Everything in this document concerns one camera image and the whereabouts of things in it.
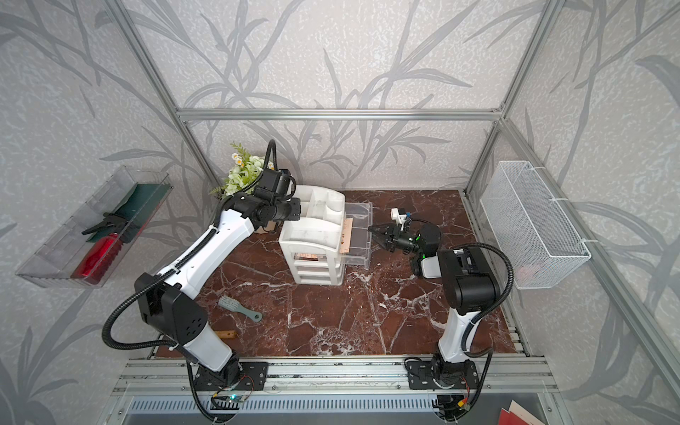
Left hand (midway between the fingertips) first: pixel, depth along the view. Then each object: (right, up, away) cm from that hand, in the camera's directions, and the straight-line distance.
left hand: (295, 207), depth 83 cm
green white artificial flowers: (-17, +12, +3) cm, 21 cm away
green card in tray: (-41, 0, -11) cm, 42 cm away
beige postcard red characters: (+16, -9, +4) cm, 19 cm away
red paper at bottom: (+61, -55, -15) cm, 83 cm away
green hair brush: (-21, -33, +4) cm, 39 cm away
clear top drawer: (+21, -12, +4) cm, 24 cm away
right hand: (+23, -8, +1) cm, 25 cm away
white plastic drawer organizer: (+7, -10, -8) cm, 15 cm away
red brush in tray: (-38, -12, -25) cm, 47 cm away
